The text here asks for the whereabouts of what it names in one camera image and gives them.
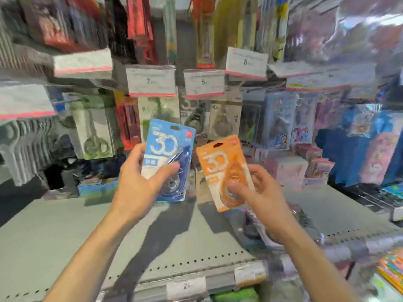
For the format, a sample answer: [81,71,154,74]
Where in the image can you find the person's right hand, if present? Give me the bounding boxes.
[227,164,296,241]

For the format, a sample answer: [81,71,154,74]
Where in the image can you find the person's left hand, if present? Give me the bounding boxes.
[110,143,181,229]

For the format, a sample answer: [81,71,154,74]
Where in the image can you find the small orange correction tape pack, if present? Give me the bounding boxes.
[196,135,256,213]

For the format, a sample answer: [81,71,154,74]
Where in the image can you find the clear 40m correction tape pack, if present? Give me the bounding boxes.
[208,102,243,141]

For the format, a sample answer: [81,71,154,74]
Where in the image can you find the person's left forearm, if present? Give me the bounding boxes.
[44,210,142,302]

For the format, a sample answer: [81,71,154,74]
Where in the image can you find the person's right forearm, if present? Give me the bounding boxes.
[277,221,359,302]

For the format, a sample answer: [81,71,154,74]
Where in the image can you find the blue card box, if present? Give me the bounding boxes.
[77,176,120,198]

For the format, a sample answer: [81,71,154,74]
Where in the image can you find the pink card pack display box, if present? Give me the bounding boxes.
[294,143,336,186]

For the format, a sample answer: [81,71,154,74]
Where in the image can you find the row of green scissors packs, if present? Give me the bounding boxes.
[63,92,122,161]

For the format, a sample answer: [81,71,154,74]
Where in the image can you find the red pen set pack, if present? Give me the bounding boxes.
[114,91,142,151]

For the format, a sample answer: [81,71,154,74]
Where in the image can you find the purple black card box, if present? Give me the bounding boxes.
[41,163,79,200]

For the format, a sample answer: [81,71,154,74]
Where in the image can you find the blue bagged goods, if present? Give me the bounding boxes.
[314,103,403,187]

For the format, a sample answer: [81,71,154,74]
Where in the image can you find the row of blue character packs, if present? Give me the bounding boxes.
[258,91,317,151]

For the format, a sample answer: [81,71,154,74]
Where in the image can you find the dark blister pack blue card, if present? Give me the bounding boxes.
[239,103,264,145]

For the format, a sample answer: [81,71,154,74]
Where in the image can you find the green white boxed gadget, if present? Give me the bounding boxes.
[211,287,260,302]

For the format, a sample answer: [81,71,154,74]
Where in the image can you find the lilac hanging pencil case pack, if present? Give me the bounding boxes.
[314,97,344,133]

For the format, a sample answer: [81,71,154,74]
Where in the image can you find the white price tag red stripe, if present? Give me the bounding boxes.
[53,48,113,80]
[183,69,226,99]
[285,77,322,91]
[125,65,177,99]
[0,84,57,122]
[318,63,377,89]
[267,61,319,78]
[224,47,269,81]

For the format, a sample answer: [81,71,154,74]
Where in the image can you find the row of clear scissors packs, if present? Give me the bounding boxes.
[0,117,68,187]

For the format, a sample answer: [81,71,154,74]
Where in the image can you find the white teal pen pack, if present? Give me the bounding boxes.
[163,0,178,65]

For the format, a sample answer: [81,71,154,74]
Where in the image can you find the row of black packs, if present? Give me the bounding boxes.
[104,0,136,60]

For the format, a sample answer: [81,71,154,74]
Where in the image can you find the row of orange refill packs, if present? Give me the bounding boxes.
[190,0,218,70]

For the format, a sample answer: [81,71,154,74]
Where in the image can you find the row of red hanging packs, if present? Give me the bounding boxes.
[126,0,160,65]

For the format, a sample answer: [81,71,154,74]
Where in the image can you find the row of blue yellow packs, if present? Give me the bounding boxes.
[255,0,290,62]

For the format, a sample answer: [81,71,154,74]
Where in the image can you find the row of grey white packs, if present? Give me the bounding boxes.
[0,28,54,76]

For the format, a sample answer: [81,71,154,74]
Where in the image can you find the row of yellow refill packs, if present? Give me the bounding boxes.
[214,0,259,68]

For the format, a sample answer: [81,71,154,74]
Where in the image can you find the clear bagged pink goods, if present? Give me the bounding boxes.
[283,0,403,70]

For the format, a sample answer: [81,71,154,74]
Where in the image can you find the metal wire divider rack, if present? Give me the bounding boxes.
[343,184,403,222]

